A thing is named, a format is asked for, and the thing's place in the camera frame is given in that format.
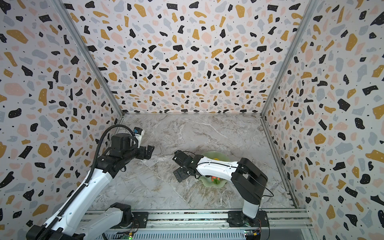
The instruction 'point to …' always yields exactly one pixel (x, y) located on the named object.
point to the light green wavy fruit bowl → (219, 156)
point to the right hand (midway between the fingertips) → (180, 169)
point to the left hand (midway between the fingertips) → (145, 143)
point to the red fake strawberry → (215, 180)
